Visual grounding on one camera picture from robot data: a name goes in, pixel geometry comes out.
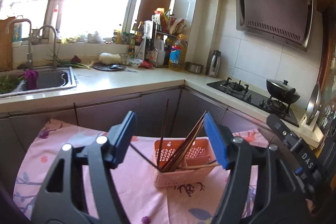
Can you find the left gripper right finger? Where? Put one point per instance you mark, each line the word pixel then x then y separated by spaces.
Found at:
pixel 261 188

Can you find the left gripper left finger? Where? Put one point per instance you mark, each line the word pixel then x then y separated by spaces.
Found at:
pixel 61 198

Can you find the low lying brown chopstick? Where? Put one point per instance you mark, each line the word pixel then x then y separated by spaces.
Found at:
pixel 194 167

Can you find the pink floral tablecloth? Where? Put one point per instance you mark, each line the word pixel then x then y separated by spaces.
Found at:
pixel 142 201

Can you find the steel pot lid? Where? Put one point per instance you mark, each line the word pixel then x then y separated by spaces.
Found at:
pixel 314 102

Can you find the pink perforated utensil basket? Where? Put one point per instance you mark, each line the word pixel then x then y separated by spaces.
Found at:
pixel 199 153

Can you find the lone leaning dark chopstick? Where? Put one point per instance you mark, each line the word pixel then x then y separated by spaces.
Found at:
pixel 144 157

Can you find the black gas stove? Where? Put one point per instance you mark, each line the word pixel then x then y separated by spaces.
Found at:
pixel 268 103

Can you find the black wok with lid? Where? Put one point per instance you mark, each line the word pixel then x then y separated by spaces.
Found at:
pixel 282 91

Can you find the brown chopstick in bundle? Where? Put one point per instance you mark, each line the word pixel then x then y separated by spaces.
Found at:
pixel 170 160

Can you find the stainless steel sink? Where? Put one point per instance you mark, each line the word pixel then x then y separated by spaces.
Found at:
pixel 49 80

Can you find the dark base cabinets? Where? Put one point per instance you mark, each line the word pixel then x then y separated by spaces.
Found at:
pixel 178 107

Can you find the upright dark chopstick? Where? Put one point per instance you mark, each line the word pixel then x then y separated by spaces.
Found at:
pixel 162 133

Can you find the green onions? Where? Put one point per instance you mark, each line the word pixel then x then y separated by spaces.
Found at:
pixel 63 64

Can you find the dark round plate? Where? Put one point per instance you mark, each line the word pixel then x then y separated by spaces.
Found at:
pixel 109 68

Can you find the tall chrome faucet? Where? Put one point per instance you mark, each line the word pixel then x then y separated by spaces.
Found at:
pixel 29 62

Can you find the white radish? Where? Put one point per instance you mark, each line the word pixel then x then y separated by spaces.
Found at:
pixel 109 58

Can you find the steel thermos kettle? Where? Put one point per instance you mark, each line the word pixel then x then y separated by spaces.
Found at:
pixel 213 65

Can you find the small steel bowl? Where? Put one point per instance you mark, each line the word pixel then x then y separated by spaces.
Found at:
pixel 193 67

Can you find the blue white ceramic bowl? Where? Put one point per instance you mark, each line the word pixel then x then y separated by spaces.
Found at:
pixel 135 63

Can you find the wooden cutting board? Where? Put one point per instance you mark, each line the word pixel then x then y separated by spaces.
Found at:
pixel 6 52

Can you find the yellow cooking oil bottle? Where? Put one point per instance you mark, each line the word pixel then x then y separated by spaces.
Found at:
pixel 178 53

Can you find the dark sauce bottle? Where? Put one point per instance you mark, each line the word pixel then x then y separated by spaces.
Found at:
pixel 139 34

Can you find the white plastic jug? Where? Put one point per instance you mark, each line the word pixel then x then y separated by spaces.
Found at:
pixel 160 51

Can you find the steel range hood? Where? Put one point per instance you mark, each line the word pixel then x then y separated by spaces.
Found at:
pixel 289 22

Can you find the snack bags on rack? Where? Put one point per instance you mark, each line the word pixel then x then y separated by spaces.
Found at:
pixel 168 23

